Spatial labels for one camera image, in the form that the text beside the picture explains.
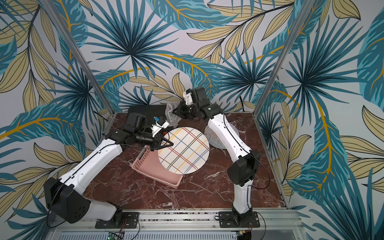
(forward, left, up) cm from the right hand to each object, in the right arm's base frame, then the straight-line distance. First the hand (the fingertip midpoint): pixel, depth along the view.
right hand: (172, 110), depth 75 cm
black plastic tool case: (+29, +22, -28) cm, 47 cm away
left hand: (-17, +1, -7) cm, 18 cm away
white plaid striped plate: (-18, -8, -10) cm, 23 cm away
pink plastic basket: (-14, +17, -31) cm, 38 cm away
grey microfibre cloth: (-6, -1, 0) cm, 6 cm away
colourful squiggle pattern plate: (-15, -19, -5) cm, 24 cm away
